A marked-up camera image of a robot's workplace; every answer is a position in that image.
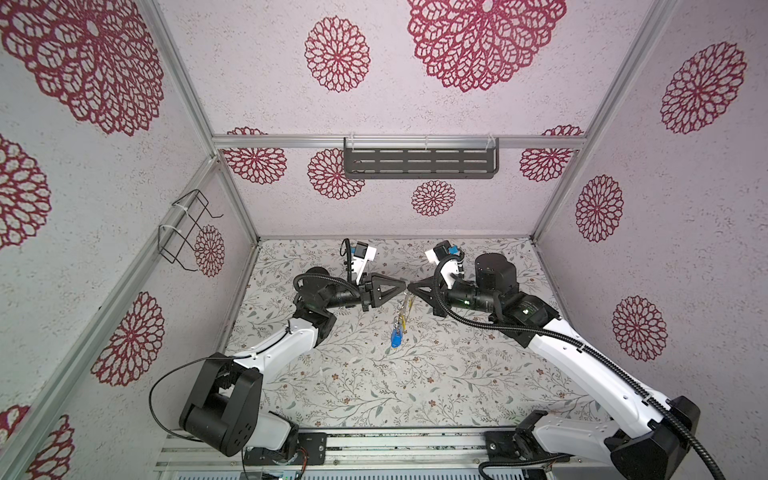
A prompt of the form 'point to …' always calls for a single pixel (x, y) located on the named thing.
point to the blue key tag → (397, 338)
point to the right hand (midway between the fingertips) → (411, 282)
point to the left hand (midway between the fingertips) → (402, 289)
